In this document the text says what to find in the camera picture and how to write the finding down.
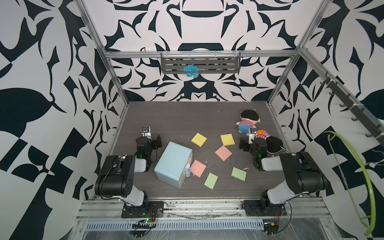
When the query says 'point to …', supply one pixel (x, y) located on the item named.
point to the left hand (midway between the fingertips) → (149, 133)
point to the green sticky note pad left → (211, 180)
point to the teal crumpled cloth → (191, 70)
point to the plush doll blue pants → (249, 118)
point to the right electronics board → (271, 228)
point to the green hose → (370, 233)
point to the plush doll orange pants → (262, 134)
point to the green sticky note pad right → (239, 174)
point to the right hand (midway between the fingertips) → (249, 135)
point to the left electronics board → (145, 223)
